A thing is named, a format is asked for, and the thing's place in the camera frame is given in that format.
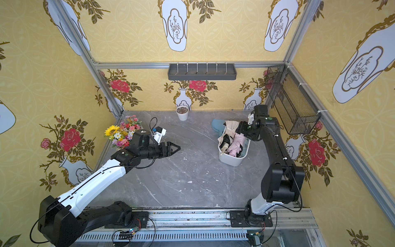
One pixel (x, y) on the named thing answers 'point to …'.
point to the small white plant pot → (182, 111)
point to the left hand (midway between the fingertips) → (172, 147)
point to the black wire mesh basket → (299, 115)
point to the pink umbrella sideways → (234, 147)
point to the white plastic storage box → (235, 161)
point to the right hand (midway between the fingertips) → (246, 131)
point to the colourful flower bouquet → (121, 136)
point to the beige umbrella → (225, 139)
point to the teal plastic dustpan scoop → (218, 125)
